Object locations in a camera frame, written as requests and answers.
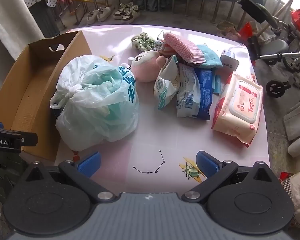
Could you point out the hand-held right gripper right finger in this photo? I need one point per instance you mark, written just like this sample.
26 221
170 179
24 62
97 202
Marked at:
206 162

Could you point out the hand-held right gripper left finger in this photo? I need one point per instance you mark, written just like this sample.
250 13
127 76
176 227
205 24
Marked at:
90 162

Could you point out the brown cardboard box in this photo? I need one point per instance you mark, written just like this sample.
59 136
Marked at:
27 92

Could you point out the pink wet wipes pack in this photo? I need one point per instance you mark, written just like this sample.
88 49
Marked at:
240 110

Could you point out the blue and white packet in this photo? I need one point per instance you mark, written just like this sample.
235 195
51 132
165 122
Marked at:
190 92

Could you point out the light blue packet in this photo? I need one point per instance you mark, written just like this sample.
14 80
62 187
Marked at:
217 85

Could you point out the white and green packet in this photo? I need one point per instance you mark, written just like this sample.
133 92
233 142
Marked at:
166 85

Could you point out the small white tissue pack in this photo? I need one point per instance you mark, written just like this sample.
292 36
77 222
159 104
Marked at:
228 61

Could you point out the teal quilted cloth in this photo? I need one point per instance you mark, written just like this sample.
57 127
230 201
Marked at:
210 57

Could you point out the pink plush toy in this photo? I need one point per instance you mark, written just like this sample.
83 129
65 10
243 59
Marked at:
147 67

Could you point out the pink striped cloth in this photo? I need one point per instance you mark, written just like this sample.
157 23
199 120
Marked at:
182 46

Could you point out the small doll with striped socks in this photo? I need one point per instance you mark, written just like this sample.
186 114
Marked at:
160 45

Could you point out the green scrunchie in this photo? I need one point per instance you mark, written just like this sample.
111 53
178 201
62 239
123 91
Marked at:
142 41

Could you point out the dark crate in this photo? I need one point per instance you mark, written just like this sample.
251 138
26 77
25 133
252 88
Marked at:
11 175

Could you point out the white and green plastic bag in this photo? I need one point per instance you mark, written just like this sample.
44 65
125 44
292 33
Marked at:
95 105

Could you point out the grey folded cushions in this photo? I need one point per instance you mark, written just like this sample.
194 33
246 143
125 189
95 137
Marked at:
298 125

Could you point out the light grey fabric cover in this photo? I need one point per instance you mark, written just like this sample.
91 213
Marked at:
10 22

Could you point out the black ribbed case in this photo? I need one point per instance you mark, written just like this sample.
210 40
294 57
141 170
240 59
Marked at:
43 20

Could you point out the black wheelchair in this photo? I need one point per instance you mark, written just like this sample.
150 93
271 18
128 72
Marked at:
272 57

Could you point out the metal drying rack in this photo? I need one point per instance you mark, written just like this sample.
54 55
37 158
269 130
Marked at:
72 12

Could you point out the beige bag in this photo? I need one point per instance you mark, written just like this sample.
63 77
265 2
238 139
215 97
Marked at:
227 27

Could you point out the small red plastic bag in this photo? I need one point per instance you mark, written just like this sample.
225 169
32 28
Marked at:
246 30

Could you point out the yellow pole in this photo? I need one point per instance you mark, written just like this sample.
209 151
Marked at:
80 0

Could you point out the metal railing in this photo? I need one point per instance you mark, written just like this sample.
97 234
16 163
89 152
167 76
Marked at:
210 10

